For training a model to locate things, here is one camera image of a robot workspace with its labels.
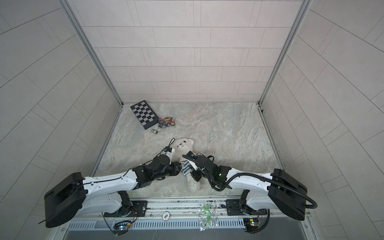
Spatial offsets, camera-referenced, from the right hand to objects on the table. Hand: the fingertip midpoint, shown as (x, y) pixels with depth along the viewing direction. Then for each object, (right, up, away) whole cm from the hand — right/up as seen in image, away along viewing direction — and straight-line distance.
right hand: (189, 169), depth 79 cm
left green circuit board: (-29, -20, -15) cm, 38 cm away
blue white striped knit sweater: (-1, +2, -1) cm, 2 cm away
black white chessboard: (-31, +27, +23) cm, 47 cm away
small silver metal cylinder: (-24, +18, +19) cm, 36 cm away
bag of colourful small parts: (-19, +24, +23) cm, 38 cm away
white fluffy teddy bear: (-3, +12, +3) cm, 12 cm away
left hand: (-1, +1, 0) cm, 1 cm away
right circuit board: (+30, -21, -11) cm, 38 cm away
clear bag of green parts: (+10, -18, -10) cm, 23 cm away
